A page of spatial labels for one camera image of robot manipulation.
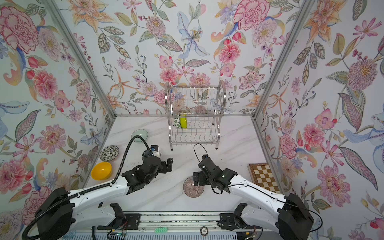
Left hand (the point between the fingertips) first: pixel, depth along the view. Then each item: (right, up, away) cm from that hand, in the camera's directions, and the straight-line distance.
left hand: (169, 161), depth 83 cm
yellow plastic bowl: (-41, -7, +6) cm, 42 cm away
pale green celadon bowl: (-22, +15, +21) cm, 35 cm away
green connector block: (-2, -30, -12) cm, 32 cm away
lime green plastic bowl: (+7, +22, +20) cm, 30 cm away
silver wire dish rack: (+15, +31, +43) cm, 55 cm away
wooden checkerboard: (+53, -9, +4) cm, 54 cm away
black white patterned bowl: (-42, +2, +15) cm, 44 cm away
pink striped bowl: (+12, -16, 0) cm, 20 cm away
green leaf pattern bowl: (+3, +22, +18) cm, 29 cm away
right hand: (+17, -8, -1) cm, 19 cm away
